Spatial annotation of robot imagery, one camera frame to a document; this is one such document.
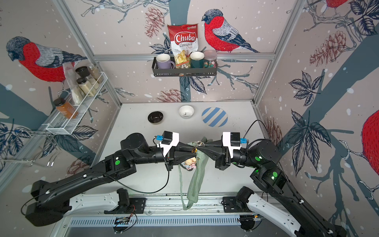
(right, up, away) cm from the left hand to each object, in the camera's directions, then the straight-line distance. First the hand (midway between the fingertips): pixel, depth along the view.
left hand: (195, 150), depth 49 cm
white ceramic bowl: (-6, +14, +63) cm, 65 cm away
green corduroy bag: (0, -16, +5) cm, 16 cm away
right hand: (+1, +2, -1) cm, 3 cm away
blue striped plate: (+16, +10, +62) cm, 65 cm away
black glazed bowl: (-29, +9, +58) cm, 66 cm away
